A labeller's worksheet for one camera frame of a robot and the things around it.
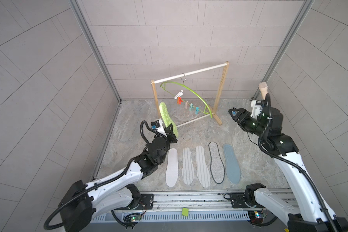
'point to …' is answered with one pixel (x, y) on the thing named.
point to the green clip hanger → (180, 101)
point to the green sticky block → (185, 211)
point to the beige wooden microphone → (263, 88)
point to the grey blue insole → (233, 167)
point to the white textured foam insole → (172, 167)
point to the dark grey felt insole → (217, 166)
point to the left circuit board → (132, 218)
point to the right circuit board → (257, 216)
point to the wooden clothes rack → (218, 102)
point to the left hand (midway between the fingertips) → (175, 124)
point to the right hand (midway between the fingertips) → (229, 113)
